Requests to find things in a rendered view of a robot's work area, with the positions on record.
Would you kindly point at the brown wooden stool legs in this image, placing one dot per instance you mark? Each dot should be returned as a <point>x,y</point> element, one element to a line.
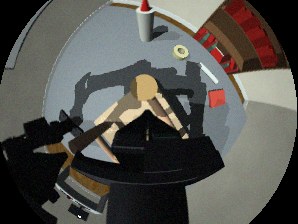
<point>143,88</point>

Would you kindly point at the tan wooden stool seat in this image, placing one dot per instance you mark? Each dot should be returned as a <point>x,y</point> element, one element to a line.
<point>128,108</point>

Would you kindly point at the red flat block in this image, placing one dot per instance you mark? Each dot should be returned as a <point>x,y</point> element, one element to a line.
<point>216,98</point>

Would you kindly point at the beige roll of masking tape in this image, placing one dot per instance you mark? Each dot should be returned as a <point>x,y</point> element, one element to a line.
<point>177,55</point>

